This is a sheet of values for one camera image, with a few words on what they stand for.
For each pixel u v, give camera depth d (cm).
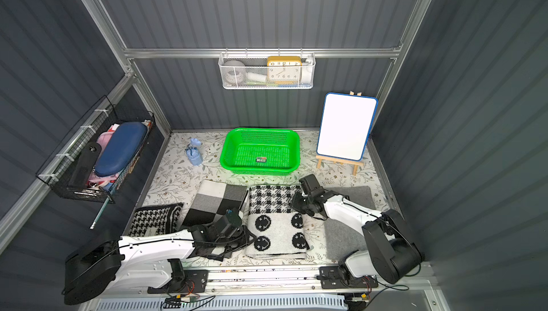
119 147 68
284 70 89
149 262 50
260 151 112
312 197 69
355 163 99
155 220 83
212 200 91
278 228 81
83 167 63
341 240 79
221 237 63
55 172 60
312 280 75
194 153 101
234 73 84
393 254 43
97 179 65
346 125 91
